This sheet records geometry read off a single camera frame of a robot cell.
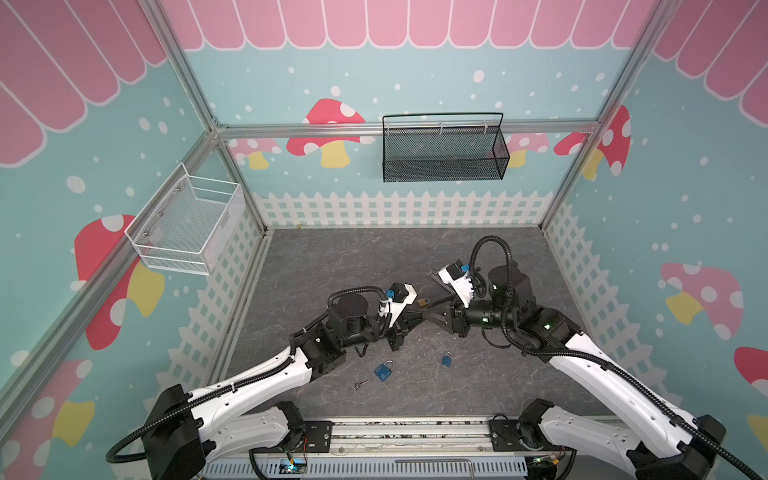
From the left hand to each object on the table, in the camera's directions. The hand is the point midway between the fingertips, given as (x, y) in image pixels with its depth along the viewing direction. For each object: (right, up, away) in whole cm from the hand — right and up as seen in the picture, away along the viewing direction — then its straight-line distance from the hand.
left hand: (424, 321), depth 68 cm
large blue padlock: (-10, -18, +17) cm, 27 cm away
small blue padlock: (+9, -15, +19) cm, 26 cm away
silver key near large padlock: (-17, -21, +15) cm, 31 cm away
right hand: (0, +3, -2) cm, 3 cm away
